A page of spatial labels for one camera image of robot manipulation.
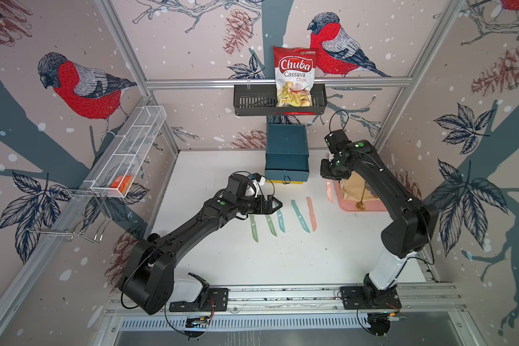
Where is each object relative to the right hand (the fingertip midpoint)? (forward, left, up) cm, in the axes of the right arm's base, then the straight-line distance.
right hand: (323, 173), depth 85 cm
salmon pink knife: (-6, -1, -1) cm, 6 cm away
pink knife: (-9, +2, -21) cm, 23 cm away
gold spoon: (-4, -19, -18) cm, 27 cm away
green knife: (-15, +21, -21) cm, 33 cm away
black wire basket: (+41, +27, +8) cm, 49 cm away
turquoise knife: (-11, +8, -20) cm, 24 cm away
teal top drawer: (+4, +18, 0) cm, 18 cm away
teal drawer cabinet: (+18, +17, +2) cm, 25 cm away
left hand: (-13, +19, -2) cm, 23 cm away
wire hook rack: (-29, +74, +16) cm, 81 cm away
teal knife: (-12, +17, -19) cm, 28 cm away
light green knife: (-15, +28, -21) cm, 38 cm away
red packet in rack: (-18, +67, +15) cm, 71 cm away
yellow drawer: (+7, +17, -16) cm, 25 cm away
